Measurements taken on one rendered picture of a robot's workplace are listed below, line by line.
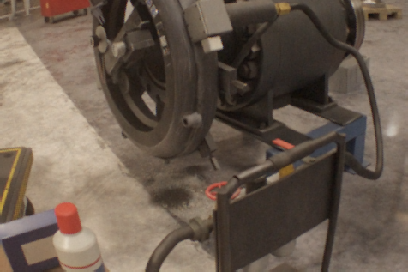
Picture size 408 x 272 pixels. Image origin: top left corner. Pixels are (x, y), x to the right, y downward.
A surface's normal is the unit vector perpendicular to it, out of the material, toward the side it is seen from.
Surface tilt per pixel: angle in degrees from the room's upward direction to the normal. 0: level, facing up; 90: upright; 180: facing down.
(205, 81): 93
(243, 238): 90
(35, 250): 101
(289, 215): 90
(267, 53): 93
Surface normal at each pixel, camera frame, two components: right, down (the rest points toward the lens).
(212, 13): 0.49, -0.11
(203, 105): 0.55, 0.49
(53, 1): 0.60, 0.25
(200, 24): -0.83, 0.26
